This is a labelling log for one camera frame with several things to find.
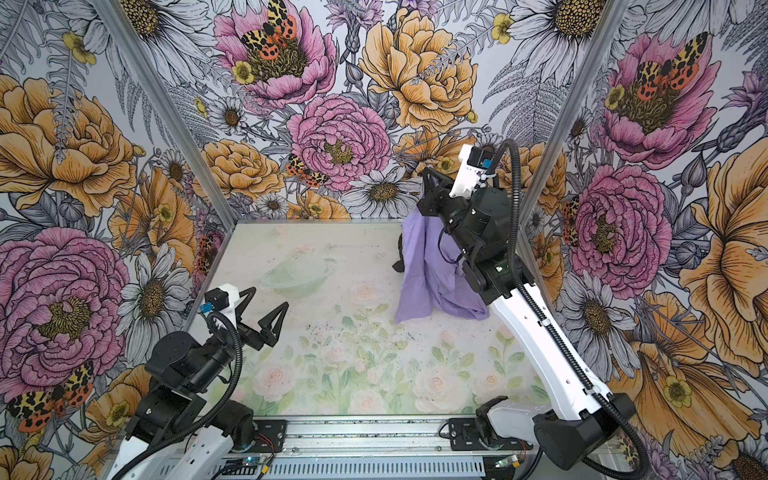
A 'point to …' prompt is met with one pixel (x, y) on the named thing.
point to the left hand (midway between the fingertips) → (272, 305)
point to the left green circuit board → (253, 461)
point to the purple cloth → (434, 280)
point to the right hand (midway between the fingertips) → (420, 179)
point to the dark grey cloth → (400, 265)
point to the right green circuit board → (511, 461)
